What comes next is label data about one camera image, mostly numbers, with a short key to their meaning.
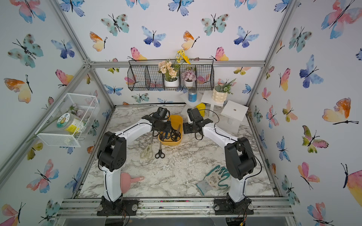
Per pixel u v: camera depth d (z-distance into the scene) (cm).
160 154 93
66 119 64
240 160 49
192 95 98
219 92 86
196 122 71
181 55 82
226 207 72
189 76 89
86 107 80
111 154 52
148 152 93
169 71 81
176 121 108
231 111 98
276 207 75
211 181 81
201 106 102
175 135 101
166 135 94
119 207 64
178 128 107
